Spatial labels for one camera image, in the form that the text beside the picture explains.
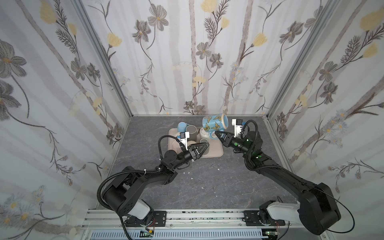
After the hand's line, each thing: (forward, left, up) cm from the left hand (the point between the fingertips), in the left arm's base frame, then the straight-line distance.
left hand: (205, 142), depth 72 cm
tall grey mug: (+20, +5, -18) cm, 27 cm away
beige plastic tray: (+11, -10, -25) cm, 29 cm away
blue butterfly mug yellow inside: (+8, -4, +5) cm, 10 cm away
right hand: (+5, -5, +4) cm, 8 cm away
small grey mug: (+13, -2, -17) cm, 22 cm away
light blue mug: (+25, +12, -19) cm, 34 cm away
